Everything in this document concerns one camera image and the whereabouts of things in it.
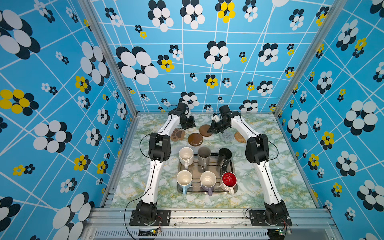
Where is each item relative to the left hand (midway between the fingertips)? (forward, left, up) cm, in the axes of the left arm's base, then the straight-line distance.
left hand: (196, 124), depth 106 cm
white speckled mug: (-23, +7, -4) cm, 24 cm away
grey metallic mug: (-24, -5, -2) cm, 25 cm away
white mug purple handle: (-39, -7, -5) cm, 40 cm away
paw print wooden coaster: (-6, +14, -4) cm, 16 cm away
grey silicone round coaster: (-8, -22, -5) cm, 24 cm away
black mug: (-24, -18, -2) cm, 30 cm away
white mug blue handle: (-38, +7, -4) cm, 39 cm away
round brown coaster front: (-8, +1, -8) cm, 11 cm away
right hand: (-6, -8, -1) cm, 10 cm away
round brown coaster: (-2, -5, -3) cm, 7 cm away
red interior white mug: (-40, -19, -5) cm, 44 cm away
